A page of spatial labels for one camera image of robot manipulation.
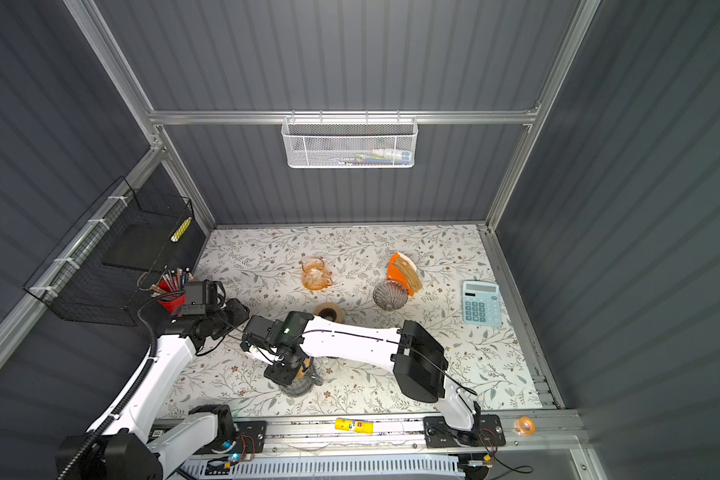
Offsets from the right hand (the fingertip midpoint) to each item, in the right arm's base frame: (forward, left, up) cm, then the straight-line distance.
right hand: (283, 377), depth 75 cm
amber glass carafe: (+37, -2, -8) cm, 38 cm away
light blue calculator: (+26, -58, -8) cm, 64 cm away
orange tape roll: (-9, -61, -10) cm, 63 cm away
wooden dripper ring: (+22, -12, -8) cm, 27 cm away
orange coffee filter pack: (+34, -32, -1) cm, 47 cm away
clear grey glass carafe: (+1, -5, -3) cm, 6 cm away
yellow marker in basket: (+34, +31, +19) cm, 50 cm away
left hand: (+17, +14, +4) cm, 22 cm away
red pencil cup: (+23, +37, +5) cm, 44 cm away
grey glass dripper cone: (+28, -28, -6) cm, 40 cm away
